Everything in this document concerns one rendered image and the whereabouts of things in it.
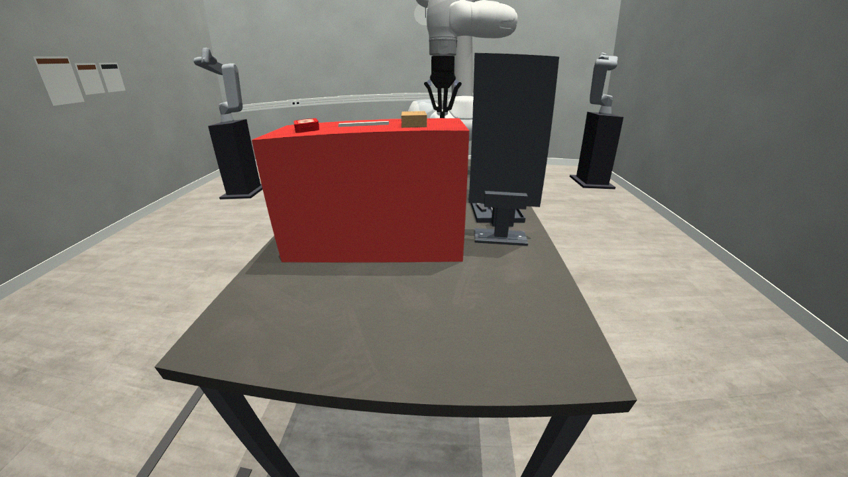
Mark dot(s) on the tan cardboard box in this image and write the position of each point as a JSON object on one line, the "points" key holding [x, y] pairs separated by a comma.
{"points": [[410, 119]]}

